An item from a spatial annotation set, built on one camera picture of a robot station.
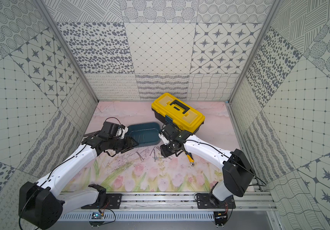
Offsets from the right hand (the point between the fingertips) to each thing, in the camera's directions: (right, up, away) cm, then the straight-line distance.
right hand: (166, 153), depth 81 cm
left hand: (-17, +7, -2) cm, 18 cm away
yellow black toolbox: (+3, +26, +12) cm, 28 cm away
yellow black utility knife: (+15, -5, +8) cm, 17 cm away
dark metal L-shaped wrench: (-55, +8, +20) cm, 59 cm away
